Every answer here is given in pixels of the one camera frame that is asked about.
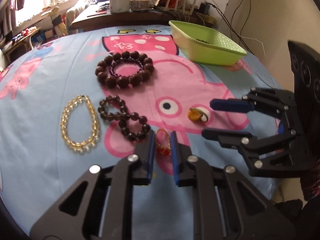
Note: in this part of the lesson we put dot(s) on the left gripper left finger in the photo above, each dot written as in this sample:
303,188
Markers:
99,204

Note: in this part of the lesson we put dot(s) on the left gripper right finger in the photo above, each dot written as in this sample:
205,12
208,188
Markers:
226,205

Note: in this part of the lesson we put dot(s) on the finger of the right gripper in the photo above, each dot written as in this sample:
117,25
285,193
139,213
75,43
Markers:
226,137
240,104

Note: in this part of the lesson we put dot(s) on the cartoon pig bedsheet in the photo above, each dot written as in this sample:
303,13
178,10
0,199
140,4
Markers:
36,164

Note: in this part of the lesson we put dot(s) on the black power adapter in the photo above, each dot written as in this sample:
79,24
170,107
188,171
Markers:
204,8

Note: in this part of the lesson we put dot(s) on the white enamel mug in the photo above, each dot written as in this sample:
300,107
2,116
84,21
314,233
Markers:
120,6

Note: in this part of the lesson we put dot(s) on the green plastic basin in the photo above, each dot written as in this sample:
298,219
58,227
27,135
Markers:
204,45

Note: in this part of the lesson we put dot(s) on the small low table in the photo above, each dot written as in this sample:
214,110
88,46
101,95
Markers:
25,41

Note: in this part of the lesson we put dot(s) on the dark wooden desk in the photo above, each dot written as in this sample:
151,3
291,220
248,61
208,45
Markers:
92,19

